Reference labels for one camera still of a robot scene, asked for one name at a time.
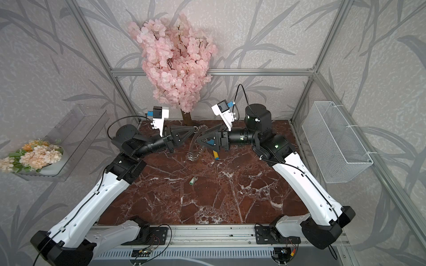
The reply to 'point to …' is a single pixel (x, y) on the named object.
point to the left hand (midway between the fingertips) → (193, 133)
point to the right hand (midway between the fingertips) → (201, 137)
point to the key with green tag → (193, 180)
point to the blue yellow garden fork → (216, 156)
